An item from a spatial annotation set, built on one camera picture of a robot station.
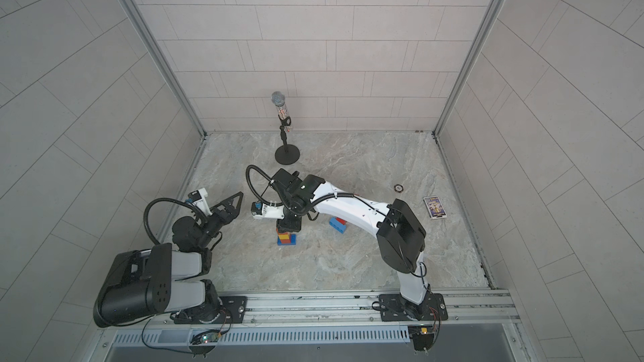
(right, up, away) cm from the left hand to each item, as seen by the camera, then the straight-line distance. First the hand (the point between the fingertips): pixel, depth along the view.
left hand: (243, 196), depth 84 cm
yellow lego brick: (+15, -12, -5) cm, 20 cm away
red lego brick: (+15, -15, -2) cm, 21 cm away
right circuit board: (+55, -36, -16) cm, 68 cm away
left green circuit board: (-2, -33, -19) cm, 38 cm away
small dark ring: (+57, 0, +13) cm, 58 cm away
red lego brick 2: (+33, -9, +2) cm, 34 cm away
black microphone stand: (+11, +14, +22) cm, 28 cm away
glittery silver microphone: (+11, +33, +1) cm, 35 cm away
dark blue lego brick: (+17, -15, -1) cm, 22 cm away
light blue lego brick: (+32, -11, +3) cm, 34 cm away
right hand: (+15, -9, -4) cm, 18 cm away
